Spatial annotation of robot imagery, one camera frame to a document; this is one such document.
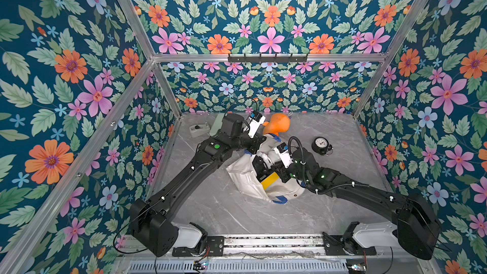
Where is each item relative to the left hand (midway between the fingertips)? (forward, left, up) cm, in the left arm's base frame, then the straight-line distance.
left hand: (267, 136), depth 73 cm
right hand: (-4, -4, -13) cm, 14 cm away
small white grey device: (+27, +37, -24) cm, 52 cm away
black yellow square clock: (-7, +1, -20) cm, 21 cm away
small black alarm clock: (+11, -31, -26) cm, 43 cm away
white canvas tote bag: (-12, -2, -24) cm, 27 cm away
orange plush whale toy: (+25, -10, -22) cm, 35 cm away
